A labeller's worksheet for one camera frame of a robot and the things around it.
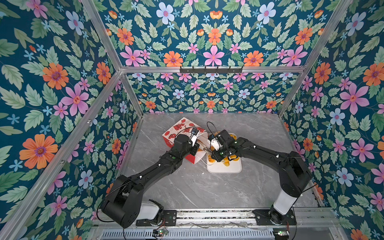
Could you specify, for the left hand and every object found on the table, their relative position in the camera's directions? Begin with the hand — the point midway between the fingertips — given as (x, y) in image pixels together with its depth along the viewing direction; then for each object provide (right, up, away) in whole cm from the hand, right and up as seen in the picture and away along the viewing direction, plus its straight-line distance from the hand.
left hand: (198, 136), depth 83 cm
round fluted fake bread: (+24, -1, +18) cm, 30 cm away
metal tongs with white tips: (+4, -8, +7) cm, 11 cm away
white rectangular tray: (+23, -20, +9) cm, 31 cm away
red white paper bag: (-10, +5, +12) cm, 17 cm away
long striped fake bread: (+7, -15, +7) cm, 18 cm away
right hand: (+8, -11, +4) cm, 14 cm away
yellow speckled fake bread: (+17, -16, +7) cm, 25 cm away
